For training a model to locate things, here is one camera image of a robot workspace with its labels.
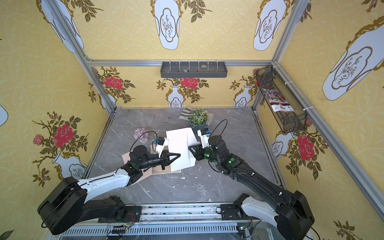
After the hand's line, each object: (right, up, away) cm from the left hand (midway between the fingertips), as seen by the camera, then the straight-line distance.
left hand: (181, 156), depth 75 cm
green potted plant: (+9, +20, +18) cm, 28 cm away
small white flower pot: (-27, +4, +24) cm, 36 cm away
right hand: (+4, +3, +1) cm, 6 cm away
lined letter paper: (-15, -11, +15) cm, 24 cm away
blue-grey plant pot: (+9, +14, +21) cm, 27 cm away
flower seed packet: (+50, +28, +2) cm, 57 cm away
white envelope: (-1, +8, -2) cm, 9 cm away
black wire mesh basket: (+62, +22, +12) cm, 67 cm away
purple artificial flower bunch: (-29, +11, +20) cm, 37 cm away
